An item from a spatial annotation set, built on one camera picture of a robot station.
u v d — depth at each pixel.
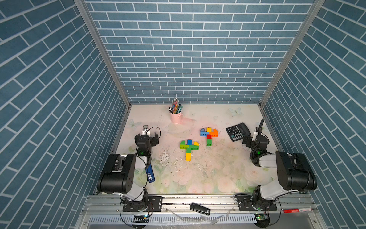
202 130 1.02
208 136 0.99
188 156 0.89
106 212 0.71
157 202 0.74
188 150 0.94
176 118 1.04
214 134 0.99
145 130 0.79
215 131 1.03
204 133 1.00
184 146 0.94
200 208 0.71
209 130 1.02
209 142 0.96
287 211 0.72
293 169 0.52
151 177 0.80
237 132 1.02
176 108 1.02
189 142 0.95
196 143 0.95
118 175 0.45
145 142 0.71
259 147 0.72
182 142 0.96
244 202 0.74
